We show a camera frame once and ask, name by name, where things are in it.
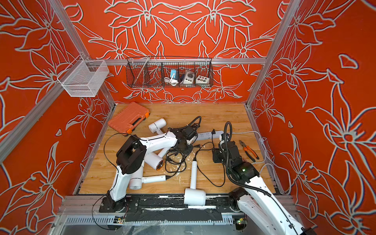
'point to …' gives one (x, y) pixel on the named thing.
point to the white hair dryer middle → (156, 161)
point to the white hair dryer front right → (193, 196)
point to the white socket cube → (201, 80)
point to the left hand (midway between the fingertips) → (189, 150)
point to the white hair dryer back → (156, 127)
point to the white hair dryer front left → (137, 178)
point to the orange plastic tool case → (126, 120)
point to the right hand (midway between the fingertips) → (213, 148)
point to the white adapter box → (189, 78)
